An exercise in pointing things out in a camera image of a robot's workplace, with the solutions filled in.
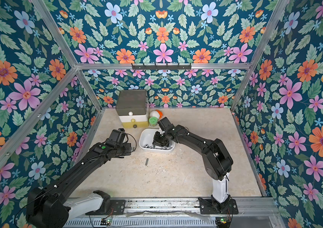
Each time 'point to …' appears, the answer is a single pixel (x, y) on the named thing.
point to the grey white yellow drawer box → (132, 108)
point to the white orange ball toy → (156, 113)
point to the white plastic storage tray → (146, 138)
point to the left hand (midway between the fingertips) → (130, 147)
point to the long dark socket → (147, 161)
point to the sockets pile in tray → (165, 147)
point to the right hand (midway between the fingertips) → (153, 142)
